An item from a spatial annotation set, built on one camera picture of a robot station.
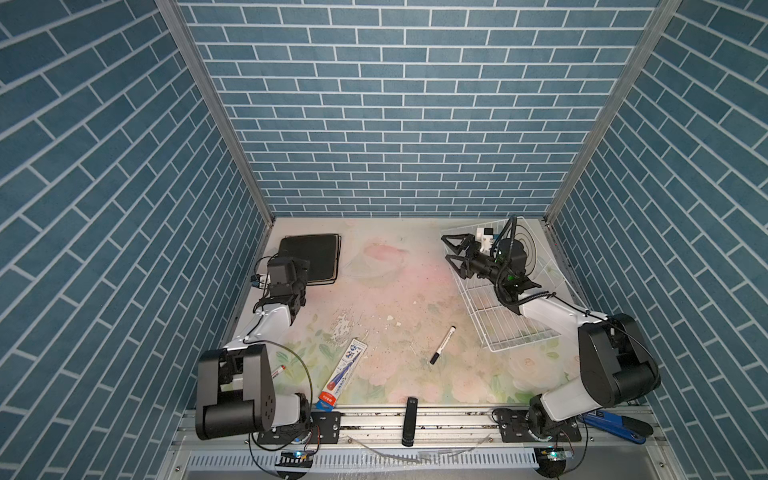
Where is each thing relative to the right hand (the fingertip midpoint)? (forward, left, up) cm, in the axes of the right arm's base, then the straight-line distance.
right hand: (442, 244), depth 82 cm
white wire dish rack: (-13, -20, -21) cm, 32 cm away
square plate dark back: (+10, +41, -18) cm, 46 cm away
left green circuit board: (-49, +34, -26) cm, 65 cm away
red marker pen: (-30, +43, -23) cm, 57 cm away
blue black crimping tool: (-37, -48, -23) cm, 64 cm away
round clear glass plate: (+14, -30, -13) cm, 35 cm away
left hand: (-3, +41, -10) cm, 42 cm away
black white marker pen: (-19, -2, -23) cm, 30 cm away
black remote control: (-40, +6, -23) cm, 46 cm away
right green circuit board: (-44, -30, -25) cm, 58 cm away
